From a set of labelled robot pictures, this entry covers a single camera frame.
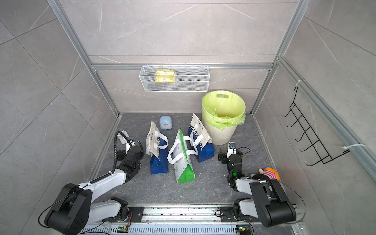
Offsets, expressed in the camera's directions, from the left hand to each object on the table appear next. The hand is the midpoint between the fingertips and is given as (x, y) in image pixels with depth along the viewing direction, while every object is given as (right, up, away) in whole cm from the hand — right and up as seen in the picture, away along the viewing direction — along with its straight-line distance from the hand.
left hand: (129, 146), depth 87 cm
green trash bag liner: (+60, +25, +12) cm, 66 cm away
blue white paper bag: (+19, +1, -10) cm, 22 cm away
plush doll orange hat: (+83, -14, -5) cm, 84 cm away
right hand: (+62, -2, +3) cm, 62 cm away
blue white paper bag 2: (+43, +5, -7) cm, 44 cm away
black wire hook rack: (+92, 0, -29) cm, 96 cm away
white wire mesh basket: (+35, +46, +14) cm, 59 cm away
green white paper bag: (+31, -2, -16) cm, 35 cm away
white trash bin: (+53, +6, +4) cm, 54 cm away
